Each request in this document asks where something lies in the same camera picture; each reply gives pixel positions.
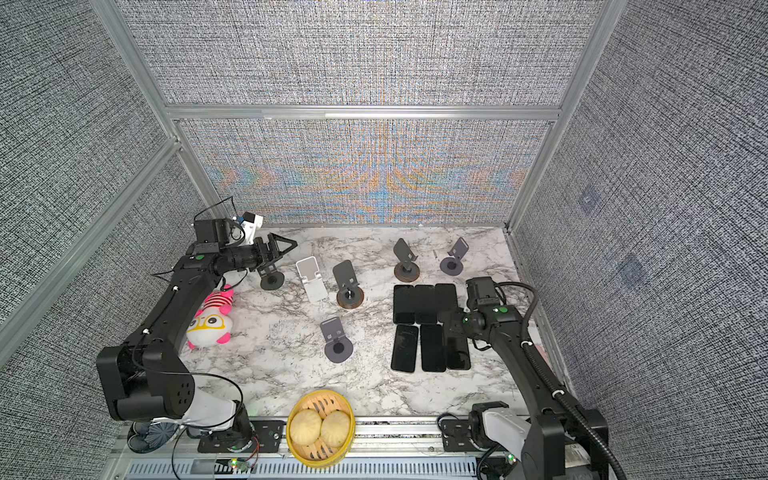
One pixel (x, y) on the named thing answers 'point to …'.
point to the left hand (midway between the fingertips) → (289, 249)
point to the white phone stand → (312, 278)
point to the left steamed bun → (305, 427)
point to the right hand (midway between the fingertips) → (458, 321)
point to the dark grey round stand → (271, 278)
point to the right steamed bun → (335, 428)
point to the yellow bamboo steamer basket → (319, 454)
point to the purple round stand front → (338, 347)
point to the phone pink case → (405, 346)
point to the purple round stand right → (453, 265)
